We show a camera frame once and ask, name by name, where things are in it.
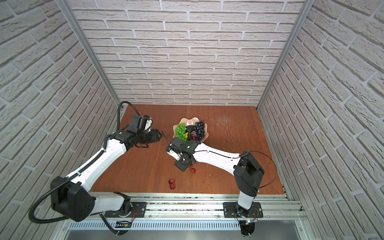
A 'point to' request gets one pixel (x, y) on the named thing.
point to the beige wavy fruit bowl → (192, 121)
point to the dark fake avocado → (190, 128)
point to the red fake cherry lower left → (172, 186)
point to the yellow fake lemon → (186, 136)
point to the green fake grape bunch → (180, 132)
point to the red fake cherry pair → (171, 181)
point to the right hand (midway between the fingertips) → (183, 161)
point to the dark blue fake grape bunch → (199, 127)
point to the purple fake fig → (194, 133)
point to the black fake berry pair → (189, 132)
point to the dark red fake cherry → (192, 170)
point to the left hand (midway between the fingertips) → (159, 133)
